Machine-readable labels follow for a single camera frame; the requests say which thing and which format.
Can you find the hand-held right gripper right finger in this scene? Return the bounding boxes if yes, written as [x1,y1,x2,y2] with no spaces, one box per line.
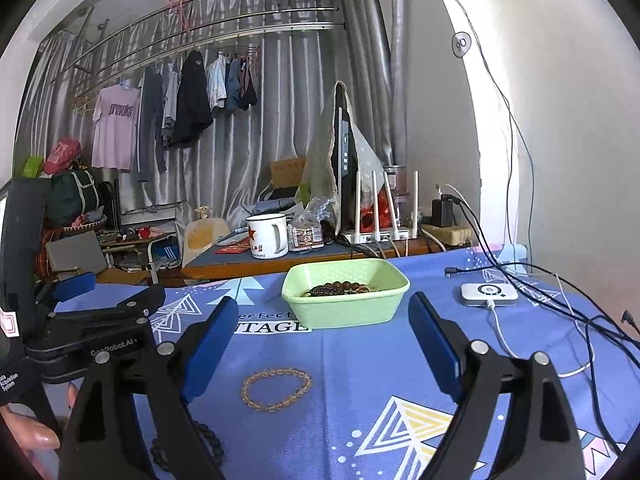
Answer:
[407,291,587,480]

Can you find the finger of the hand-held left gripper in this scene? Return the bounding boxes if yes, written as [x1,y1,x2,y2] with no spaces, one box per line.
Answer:
[35,272,97,311]
[47,283,167,331]

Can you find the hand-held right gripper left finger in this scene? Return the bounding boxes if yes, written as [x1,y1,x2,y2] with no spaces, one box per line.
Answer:
[59,296,240,480]

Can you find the yellow clear bead bracelet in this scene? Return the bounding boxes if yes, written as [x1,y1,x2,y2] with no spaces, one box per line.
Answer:
[240,367,314,414]

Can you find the dark bead bracelet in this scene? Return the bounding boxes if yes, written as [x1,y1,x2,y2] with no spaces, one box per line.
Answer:
[150,419,227,472]

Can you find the green plastic basket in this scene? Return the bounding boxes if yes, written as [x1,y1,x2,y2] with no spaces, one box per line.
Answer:
[281,258,411,330]

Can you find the brown bead bracelet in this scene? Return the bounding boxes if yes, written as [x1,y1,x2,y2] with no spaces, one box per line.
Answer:
[304,280,372,299]

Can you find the person's left hand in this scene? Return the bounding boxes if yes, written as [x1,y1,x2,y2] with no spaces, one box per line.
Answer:
[0,382,79,451]

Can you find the grey flat case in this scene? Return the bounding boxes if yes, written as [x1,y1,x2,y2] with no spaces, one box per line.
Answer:
[45,230,109,277]

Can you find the small white square device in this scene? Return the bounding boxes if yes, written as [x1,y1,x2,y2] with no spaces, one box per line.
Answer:
[459,282,521,307]

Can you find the green duffel bag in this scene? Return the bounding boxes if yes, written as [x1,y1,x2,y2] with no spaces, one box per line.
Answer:
[46,168,104,227]

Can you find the wooden desk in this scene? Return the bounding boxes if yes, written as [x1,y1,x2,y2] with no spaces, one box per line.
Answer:
[181,234,443,281]

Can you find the yellowish plastic bag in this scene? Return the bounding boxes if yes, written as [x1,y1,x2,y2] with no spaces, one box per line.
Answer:
[182,216,232,267]

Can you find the pink bag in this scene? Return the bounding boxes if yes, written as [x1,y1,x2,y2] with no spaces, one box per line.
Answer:
[43,139,83,176]

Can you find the beige power strip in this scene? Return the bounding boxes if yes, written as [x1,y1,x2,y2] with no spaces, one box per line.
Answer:
[421,224,474,248]

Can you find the blue printed tablecloth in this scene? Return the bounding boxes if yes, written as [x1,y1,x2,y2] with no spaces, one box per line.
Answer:
[50,244,640,480]

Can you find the white enamel mug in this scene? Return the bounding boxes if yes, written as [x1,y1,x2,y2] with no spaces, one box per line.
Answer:
[245,213,290,260]

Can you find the white router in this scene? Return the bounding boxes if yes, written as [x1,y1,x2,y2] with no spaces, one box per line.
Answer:
[342,170,422,247]

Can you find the black power adapter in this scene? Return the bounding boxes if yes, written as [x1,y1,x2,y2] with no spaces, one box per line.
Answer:
[432,198,459,229]

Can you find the clear snack packet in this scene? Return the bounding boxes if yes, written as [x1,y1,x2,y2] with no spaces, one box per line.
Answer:
[289,224,327,253]

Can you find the red plastic bag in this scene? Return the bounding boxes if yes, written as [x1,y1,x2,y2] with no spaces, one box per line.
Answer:
[359,194,402,234]

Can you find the pink t-shirt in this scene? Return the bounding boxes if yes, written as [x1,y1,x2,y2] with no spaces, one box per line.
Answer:
[91,84,142,171]

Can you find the glass jar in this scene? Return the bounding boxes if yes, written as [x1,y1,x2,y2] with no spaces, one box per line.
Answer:
[384,164,409,212]

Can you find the dark grey trousers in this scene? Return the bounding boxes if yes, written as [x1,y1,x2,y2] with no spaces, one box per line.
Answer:
[136,67,167,184]

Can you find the cardboard box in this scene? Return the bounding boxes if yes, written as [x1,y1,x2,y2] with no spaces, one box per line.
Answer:
[269,157,307,202]

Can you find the black shirt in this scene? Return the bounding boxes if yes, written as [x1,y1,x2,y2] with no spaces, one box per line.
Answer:
[167,50,215,149]

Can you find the black monitor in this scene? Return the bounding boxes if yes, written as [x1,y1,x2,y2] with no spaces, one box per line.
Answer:
[334,81,362,233]

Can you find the lace cover cloth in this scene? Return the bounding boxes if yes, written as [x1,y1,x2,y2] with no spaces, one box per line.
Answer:
[295,81,387,233]

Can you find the grey curtain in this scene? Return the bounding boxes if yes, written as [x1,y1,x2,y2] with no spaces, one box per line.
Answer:
[20,0,408,231]

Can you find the light blue shirt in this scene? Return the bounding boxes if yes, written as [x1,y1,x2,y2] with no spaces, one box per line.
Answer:
[205,54,229,112]

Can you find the dark shorts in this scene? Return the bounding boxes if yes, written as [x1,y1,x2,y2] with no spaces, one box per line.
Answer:
[225,54,259,112]

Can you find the metal drying rack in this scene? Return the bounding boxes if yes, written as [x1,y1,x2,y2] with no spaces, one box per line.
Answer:
[69,0,347,107]

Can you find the white cable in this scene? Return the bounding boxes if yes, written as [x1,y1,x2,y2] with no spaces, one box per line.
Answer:
[486,299,597,379]

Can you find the black cable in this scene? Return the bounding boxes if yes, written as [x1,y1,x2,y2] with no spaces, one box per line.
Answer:
[436,0,537,267]
[590,309,640,441]
[444,266,640,348]

